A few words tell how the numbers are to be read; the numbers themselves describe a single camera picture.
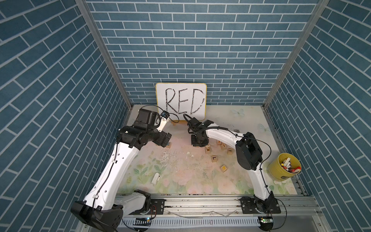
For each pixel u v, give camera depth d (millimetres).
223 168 848
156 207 731
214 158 887
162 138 628
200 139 804
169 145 956
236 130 1025
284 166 784
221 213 722
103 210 363
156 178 806
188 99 989
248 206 732
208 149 923
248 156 545
